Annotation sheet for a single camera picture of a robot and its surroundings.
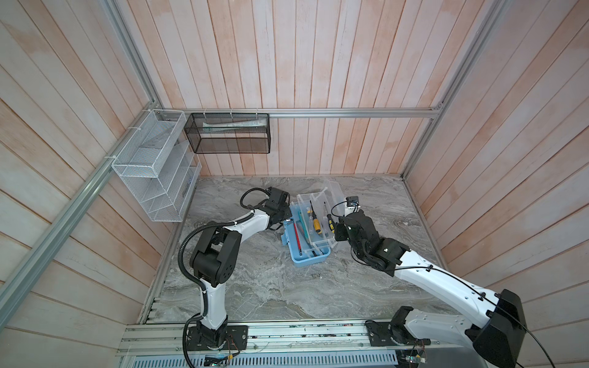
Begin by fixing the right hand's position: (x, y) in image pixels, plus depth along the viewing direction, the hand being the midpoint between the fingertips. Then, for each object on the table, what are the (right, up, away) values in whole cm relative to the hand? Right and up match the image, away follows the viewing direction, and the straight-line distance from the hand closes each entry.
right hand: (338, 217), depth 79 cm
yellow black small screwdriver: (-2, -2, +7) cm, 7 cm away
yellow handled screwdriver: (-7, -2, +7) cm, 10 cm away
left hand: (-18, 0, +19) cm, 26 cm away
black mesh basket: (-46, +37, +25) cm, 64 cm away
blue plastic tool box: (-10, -5, +5) cm, 12 cm away
